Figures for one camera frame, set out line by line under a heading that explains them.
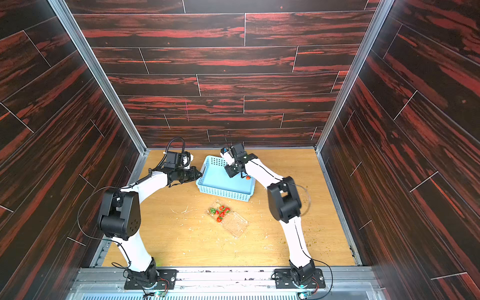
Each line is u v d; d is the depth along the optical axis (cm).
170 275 75
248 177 104
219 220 89
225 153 89
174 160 77
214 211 91
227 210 90
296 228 60
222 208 92
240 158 80
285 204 58
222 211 91
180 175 80
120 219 49
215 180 104
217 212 91
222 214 91
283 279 73
